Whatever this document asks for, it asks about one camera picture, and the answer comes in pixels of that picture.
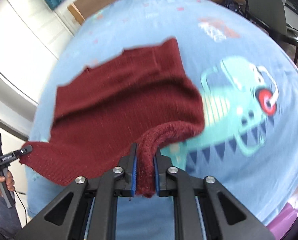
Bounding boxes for person's left hand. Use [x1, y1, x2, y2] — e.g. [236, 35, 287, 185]
[0, 171, 15, 196]

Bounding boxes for dark red knit sweater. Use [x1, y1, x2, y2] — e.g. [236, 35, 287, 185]
[20, 38, 205, 197]

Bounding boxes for dark grey office chair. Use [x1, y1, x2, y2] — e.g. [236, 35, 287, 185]
[245, 0, 298, 63]

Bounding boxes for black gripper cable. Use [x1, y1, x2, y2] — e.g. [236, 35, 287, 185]
[13, 190, 28, 225]

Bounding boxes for white wardrobe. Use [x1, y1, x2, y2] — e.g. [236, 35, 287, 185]
[0, 0, 73, 139]

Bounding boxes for dark bag on floor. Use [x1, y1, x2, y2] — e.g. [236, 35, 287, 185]
[220, 0, 246, 18]

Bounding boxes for blue cartoon print bedsheet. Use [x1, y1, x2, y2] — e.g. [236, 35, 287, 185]
[29, 0, 298, 224]

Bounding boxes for grey sleeved left forearm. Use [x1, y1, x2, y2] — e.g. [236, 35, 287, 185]
[0, 196, 22, 239]

